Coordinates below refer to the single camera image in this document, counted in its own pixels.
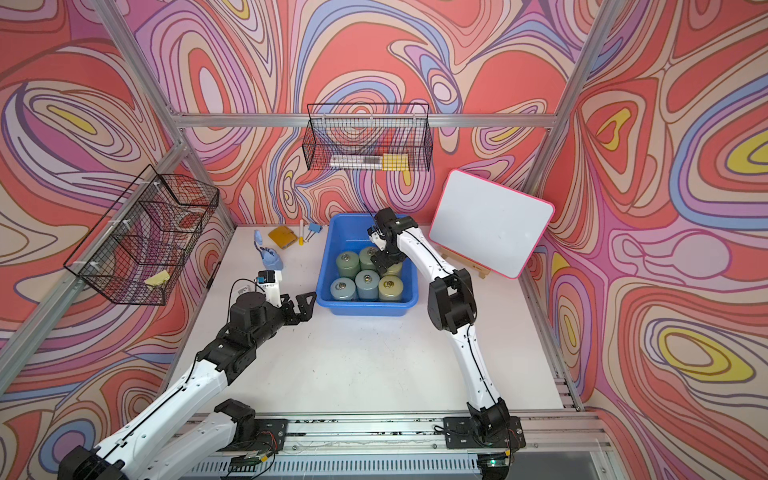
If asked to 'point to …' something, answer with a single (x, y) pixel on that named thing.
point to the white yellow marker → (301, 239)
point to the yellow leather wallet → (283, 236)
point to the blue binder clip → (313, 228)
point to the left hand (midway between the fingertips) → (305, 295)
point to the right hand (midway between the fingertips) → (394, 267)
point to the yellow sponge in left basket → (158, 278)
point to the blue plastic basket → (349, 232)
